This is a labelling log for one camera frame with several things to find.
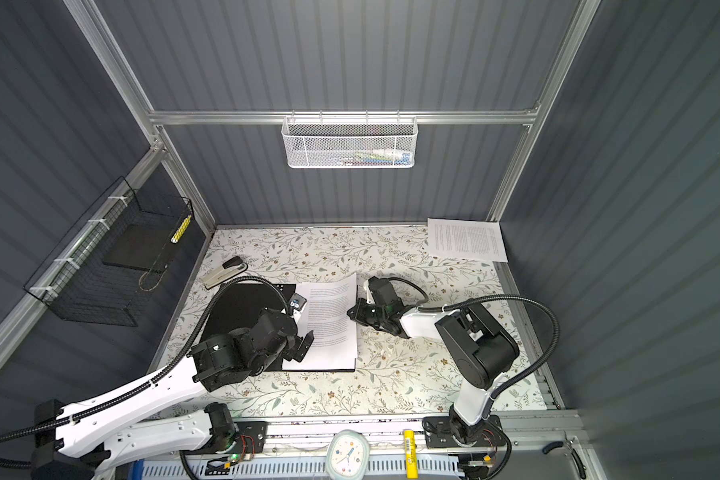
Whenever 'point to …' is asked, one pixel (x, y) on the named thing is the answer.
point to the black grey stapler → (231, 266)
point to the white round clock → (347, 455)
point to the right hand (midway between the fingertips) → (349, 314)
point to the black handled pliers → (567, 443)
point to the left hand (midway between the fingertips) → (296, 324)
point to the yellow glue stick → (410, 451)
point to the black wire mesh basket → (107, 267)
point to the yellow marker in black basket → (181, 229)
